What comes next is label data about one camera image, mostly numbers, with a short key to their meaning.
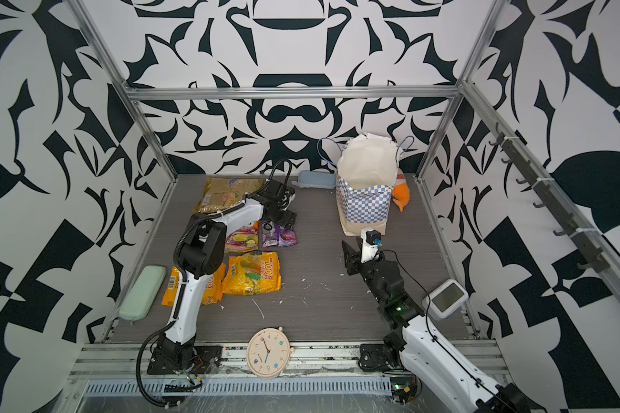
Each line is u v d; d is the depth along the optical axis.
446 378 0.48
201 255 0.59
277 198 0.85
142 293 0.84
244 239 0.96
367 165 1.08
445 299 1.05
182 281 0.60
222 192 1.08
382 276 0.58
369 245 0.66
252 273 0.85
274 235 0.97
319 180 1.15
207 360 0.74
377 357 0.74
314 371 0.73
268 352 0.74
